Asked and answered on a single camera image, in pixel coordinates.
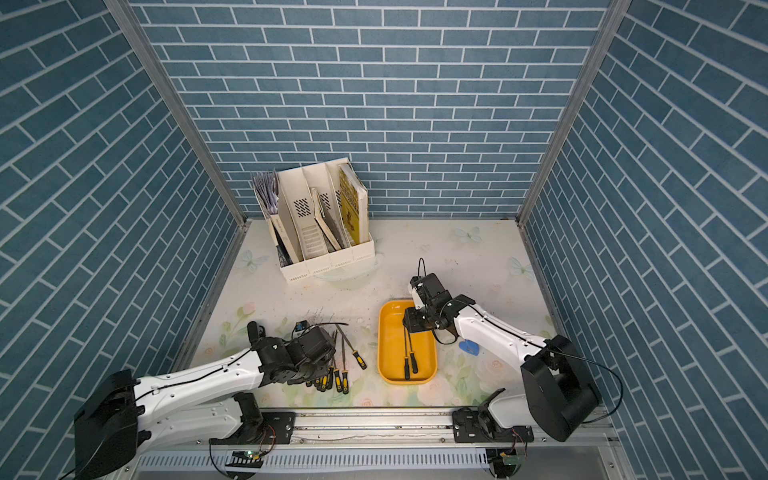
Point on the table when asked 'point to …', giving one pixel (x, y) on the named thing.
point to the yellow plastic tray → (391, 340)
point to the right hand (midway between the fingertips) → (410, 321)
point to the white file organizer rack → (307, 228)
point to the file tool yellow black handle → (406, 359)
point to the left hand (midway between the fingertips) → (332, 372)
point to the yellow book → (354, 206)
